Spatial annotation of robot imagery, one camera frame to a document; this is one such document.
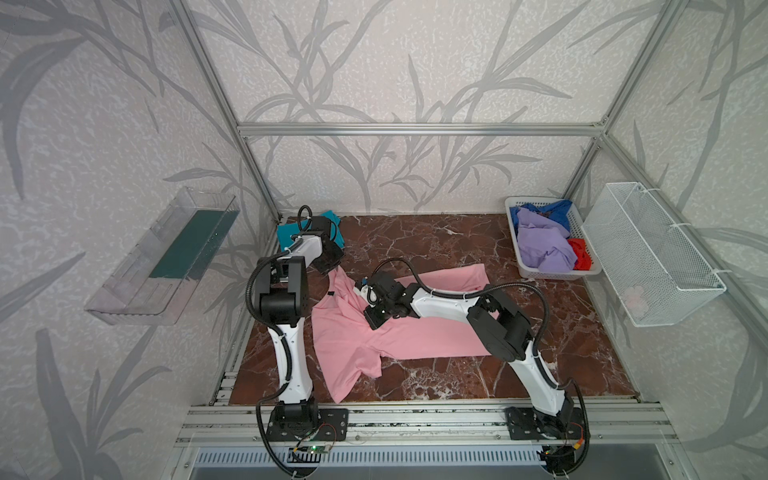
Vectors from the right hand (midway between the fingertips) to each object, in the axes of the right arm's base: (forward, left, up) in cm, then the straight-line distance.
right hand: (364, 309), depth 93 cm
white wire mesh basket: (-8, -66, +33) cm, 75 cm away
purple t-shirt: (+15, -56, +14) cm, 60 cm away
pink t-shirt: (-13, +3, -2) cm, 13 cm away
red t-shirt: (+13, -71, +7) cm, 72 cm away
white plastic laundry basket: (+42, -55, +6) cm, 69 cm away
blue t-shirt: (+37, -70, +6) cm, 80 cm away
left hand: (+22, +10, +2) cm, 24 cm away
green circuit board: (-36, +8, 0) cm, 37 cm away
